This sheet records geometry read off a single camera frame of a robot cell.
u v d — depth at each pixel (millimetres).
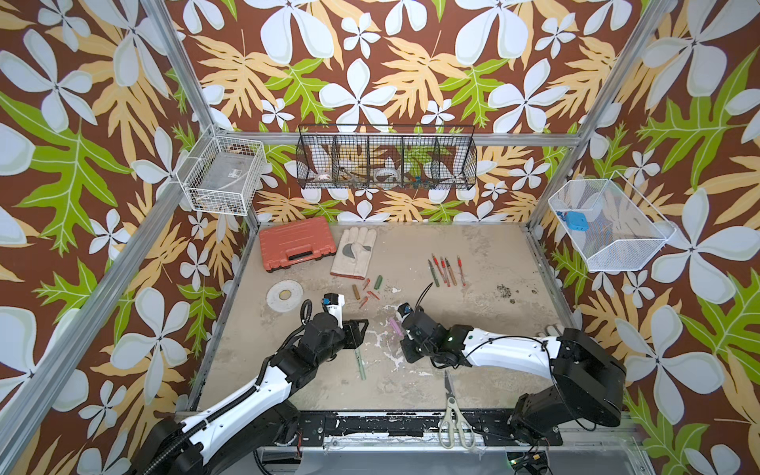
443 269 1072
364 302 984
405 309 768
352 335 704
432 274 1045
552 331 908
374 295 1005
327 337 623
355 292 1009
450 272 1053
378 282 1022
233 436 482
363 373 837
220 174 848
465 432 746
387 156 973
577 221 862
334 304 723
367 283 1026
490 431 739
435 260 1084
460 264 1078
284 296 989
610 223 821
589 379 431
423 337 651
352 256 1102
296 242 1082
